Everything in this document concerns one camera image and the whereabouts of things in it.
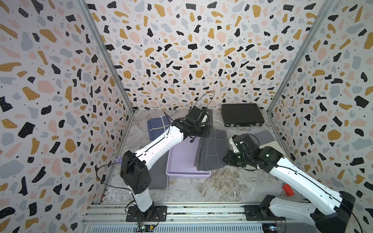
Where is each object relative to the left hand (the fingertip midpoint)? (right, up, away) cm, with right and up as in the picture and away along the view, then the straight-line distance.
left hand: (211, 131), depth 79 cm
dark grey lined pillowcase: (+3, +5, +34) cm, 34 cm away
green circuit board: (-33, -47, -9) cm, 58 cm away
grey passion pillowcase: (-30, -29, +6) cm, 42 cm away
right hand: (+5, -14, -7) cm, 17 cm away
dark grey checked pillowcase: (0, -10, -3) cm, 11 cm away
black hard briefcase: (+31, +10, +39) cm, 51 cm away
